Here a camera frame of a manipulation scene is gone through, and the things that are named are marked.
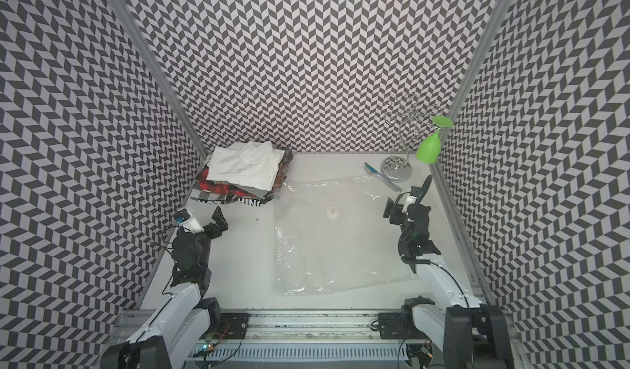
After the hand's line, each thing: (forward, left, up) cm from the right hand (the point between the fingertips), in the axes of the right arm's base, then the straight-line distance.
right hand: (402, 204), depth 86 cm
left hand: (-4, +68, +2) cm, 68 cm away
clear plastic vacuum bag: (-4, +25, -16) cm, 30 cm away
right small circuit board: (-41, -1, -11) cm, 43 cm away
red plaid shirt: (+12, +70, -5) cm, 72 cm away
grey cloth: (+10, +55, -5) cm, 56 cm away
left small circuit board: (-41, +60, -8) cm, 73 cm away
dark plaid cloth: (+20, +45, -4) cm, 50 cm away
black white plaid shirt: (+10, +79, -8) cm, 80 cm away
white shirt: (+19, +57, +1) cm, 60 cm away
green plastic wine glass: (+16, -11, +11) cm, 22 cm away
